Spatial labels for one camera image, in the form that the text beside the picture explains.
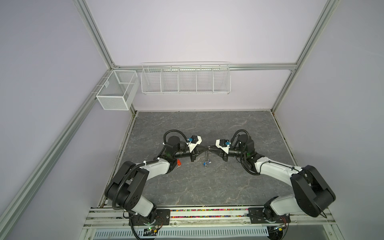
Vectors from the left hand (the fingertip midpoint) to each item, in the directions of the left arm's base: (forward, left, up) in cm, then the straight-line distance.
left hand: (207, 149), depth 79 cm
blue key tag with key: (0, 0, -18) cm, 18 cm away
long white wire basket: (+47, +10, +13) cm, 50 cm away
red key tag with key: (+1, +17, -18) cm, 25 cm away
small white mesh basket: (+44, +56, +7) cm, 72 cm away
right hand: (+1, -2, 0) cm, 2 cm away
